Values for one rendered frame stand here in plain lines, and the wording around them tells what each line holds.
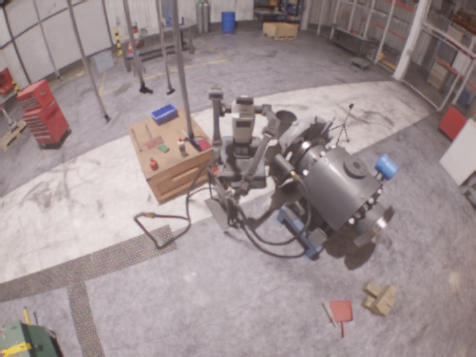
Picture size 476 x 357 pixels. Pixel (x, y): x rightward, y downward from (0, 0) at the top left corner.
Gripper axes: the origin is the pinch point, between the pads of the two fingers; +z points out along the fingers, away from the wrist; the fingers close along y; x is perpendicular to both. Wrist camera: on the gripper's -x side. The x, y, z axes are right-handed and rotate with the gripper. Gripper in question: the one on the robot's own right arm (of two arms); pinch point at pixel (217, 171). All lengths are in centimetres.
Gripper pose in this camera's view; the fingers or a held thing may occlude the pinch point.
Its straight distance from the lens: 168.0
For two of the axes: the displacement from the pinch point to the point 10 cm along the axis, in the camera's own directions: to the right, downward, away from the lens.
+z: -0.2, 9.2, 3.9
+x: -0.3, -3.9, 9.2
